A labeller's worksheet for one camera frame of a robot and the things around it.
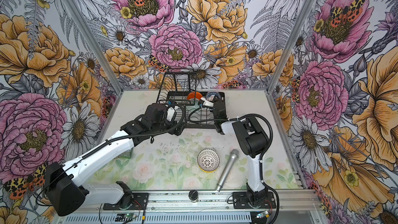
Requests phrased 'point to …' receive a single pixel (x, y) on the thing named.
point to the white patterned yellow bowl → (208, 160)
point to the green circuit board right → (260, 215)
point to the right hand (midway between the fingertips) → (219, 97)
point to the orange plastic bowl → (194, 95)
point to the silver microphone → (233, 154)
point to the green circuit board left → (125, 217)
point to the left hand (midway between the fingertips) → (177, 125)
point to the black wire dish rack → (181, 87)
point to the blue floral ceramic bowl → (210, 95)
